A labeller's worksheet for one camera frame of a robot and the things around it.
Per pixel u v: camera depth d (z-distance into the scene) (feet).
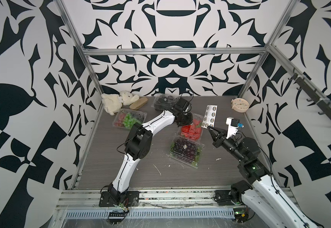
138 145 1.83
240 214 2.33
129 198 2.45
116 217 2.39
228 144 2.02
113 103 3.42
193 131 3.12
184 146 2.76
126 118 3.24
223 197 2.44
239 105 3.67
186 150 2.79
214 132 2.24
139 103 3.66
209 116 2.29
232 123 1.98
